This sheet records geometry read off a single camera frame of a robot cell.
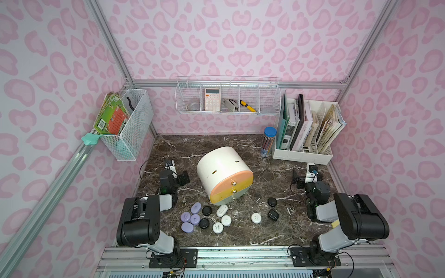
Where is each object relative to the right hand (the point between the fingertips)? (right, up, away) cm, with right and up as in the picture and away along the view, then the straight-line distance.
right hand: (303, 167), depth 89 cm
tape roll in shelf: (-58, +32, +5) cm, 66 cm away
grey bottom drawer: (-40, -17, -4) cm, 44 cm away
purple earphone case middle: (-54, -24, -7) cm, 60 cm away
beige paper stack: (+16, +21, +2) cm, 26 cm away
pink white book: (+1, +20, -1) cm, 20 cm away
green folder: (-12, +23, -4) cm, 26 cm away
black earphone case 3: (-16, -17, -1) cm, 24 cm away
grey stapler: (-37, +34, +7) cm, 51 cm away
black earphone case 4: (-17, -22, -6) cm, 28 cm away
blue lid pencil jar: (-16, +18, +5) cm, 24 cm away
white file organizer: (+6, +7, +6) cm, 11 cm away
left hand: (-67, -2, +5) cm, 67 cm away
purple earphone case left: (-59, -23, -6) cm, 64 cm away
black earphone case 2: (-50, -26, -7) cm, 57 cm away
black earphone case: (-49, -21, -4) cm, 54 cm away
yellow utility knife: (-30, +35, +8) cm, 47 cm away
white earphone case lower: (-43, -27, -9) cm, 52 cm away
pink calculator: (-47, +36, +5) cm, 60 cm away
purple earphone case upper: (-55, -20, -4) cm, 58 cm away
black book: (-2, +23, -2) cm, 23 cm away
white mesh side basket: (-80, +11, -17) cm, 83 cm away
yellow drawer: (-37, -9, -11) cm, 40 cm away
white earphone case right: (-25, -23, -8) cm, 35 cm away
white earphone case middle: (-40, -24, -8) cm, 47 cm away
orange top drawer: (-37, -4, -17) cm, 41 cm away
